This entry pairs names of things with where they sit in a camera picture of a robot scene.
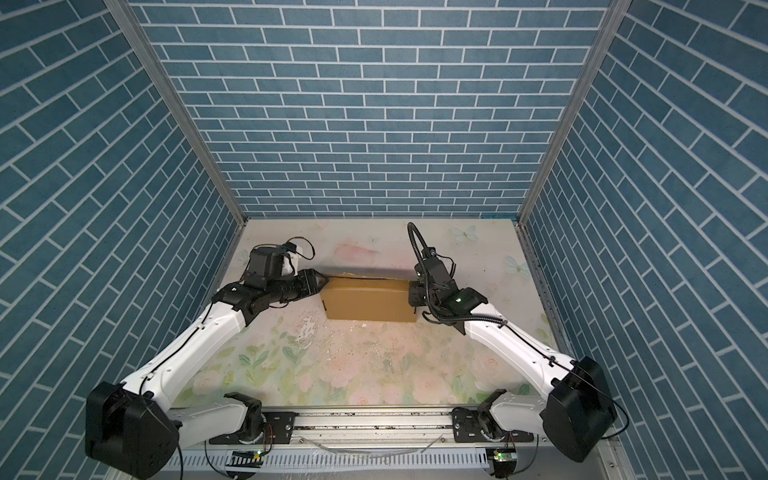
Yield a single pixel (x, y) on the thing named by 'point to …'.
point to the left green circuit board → (250, 458)
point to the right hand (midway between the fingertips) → (412, 282)
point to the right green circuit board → (505, 455)
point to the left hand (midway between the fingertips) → (324, 281)
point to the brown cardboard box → (350, 297)
